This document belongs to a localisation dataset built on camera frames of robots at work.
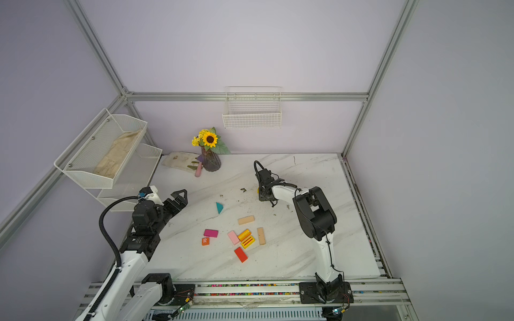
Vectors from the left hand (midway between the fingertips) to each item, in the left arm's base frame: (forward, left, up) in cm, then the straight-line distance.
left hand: (179, 197), depth 79 cm
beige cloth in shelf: (+9, +26, +10) cm, 29 cm away
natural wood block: (0, -26, -20) cm, 33 cm away
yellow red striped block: (-11, -27, -18) cm, 35 cm away
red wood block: (-17, -25, -18) cm, 35 cm away
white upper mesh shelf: (+10, +31, +11) cm, 35 cm away
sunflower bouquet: (+30, -8, +4) cm, 31 cm away
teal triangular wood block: (+6, -12, -18) cm, 23 cm away
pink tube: (+30, +3, -17) cm, 34 cm away
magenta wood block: (-6, -10, -20) cm, 24 cm away
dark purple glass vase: (+33, -4, -13) cm, 36 cm away
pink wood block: (-9, -21, -19) cm, 29 cm away
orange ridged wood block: (-8, -26, -18) cm, 33 cm away
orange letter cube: (-11, -9, -18) cm, 23 cm away
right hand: (+14, -36, -18) cm, 43 cm away
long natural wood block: (-8, -33, -18) cm, 39 cm away
